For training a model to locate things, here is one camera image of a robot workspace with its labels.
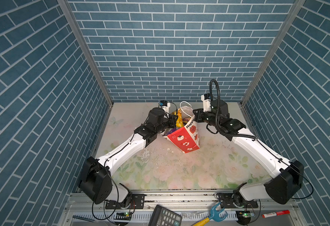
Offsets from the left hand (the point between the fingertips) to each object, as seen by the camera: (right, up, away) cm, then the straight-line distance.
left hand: (179, 116), depth 78 cm
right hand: (+7, +4, -1) cm, 8 cm away
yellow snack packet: (0, -3, +1) cm, 3 cm away
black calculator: (-9, -49, -10) cm, 50 cm away
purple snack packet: (-6, -8, +4) cm, 11 cm away
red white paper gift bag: (+4, -13, +1) cm, 13 cm away
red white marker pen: (+48, -49, -8) cm, 69 cm away
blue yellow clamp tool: (+18, -49, -9) cm, 53 cm away
